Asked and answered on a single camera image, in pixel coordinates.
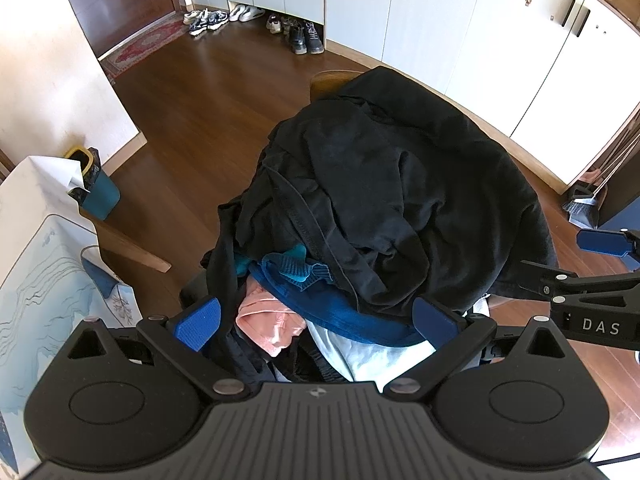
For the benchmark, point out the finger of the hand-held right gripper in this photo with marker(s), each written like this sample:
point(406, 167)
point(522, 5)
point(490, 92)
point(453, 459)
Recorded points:
point(605, 242)
point(550, 280)

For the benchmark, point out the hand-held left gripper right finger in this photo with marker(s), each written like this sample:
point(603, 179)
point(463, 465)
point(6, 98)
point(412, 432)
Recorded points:
point(435, 317)

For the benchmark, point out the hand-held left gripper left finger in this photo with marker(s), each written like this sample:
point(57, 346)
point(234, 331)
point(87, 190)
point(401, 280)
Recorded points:
point(197, 322)

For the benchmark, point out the black long-sleeved shirt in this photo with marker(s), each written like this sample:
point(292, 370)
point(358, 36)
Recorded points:
point(375, 175)

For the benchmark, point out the broom and dustpan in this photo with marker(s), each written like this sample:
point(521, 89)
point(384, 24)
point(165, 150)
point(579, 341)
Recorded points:
point(582, 212)

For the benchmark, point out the dark wooden cabinet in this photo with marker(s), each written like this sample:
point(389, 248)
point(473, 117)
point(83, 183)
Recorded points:
point(625, 195)

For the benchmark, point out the pink garment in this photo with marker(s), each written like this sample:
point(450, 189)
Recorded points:
point(265, 327)

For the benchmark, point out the white garment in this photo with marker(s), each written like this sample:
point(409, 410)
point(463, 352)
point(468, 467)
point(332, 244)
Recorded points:
point(350, 355)

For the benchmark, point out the wooden table leg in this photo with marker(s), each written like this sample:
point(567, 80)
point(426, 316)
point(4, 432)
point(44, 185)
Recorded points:
point(130, 247)

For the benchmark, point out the blue garment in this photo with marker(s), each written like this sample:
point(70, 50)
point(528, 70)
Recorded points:
point(330, 310)

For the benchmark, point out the teal knit sock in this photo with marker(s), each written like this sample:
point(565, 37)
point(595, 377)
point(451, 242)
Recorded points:
point(295, 267)

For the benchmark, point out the teal bin with yellow rim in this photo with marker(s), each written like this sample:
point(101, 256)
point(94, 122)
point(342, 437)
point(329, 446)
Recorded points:
point(102, 195)

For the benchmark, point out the white marble-print tablecloth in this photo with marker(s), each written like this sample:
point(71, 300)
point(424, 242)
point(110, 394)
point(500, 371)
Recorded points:
point(35, 270)

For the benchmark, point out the wooden chair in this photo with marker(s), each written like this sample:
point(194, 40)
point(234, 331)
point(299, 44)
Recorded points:
point(327, 82)

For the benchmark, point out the red patterned rug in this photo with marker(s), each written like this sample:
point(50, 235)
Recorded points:
point(145, 40)

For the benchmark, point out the row of shoes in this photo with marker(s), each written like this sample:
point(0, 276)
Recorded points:
point(305, 37)

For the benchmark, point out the dark wooden door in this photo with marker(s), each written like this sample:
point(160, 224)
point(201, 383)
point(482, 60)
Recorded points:
point(110, 0)

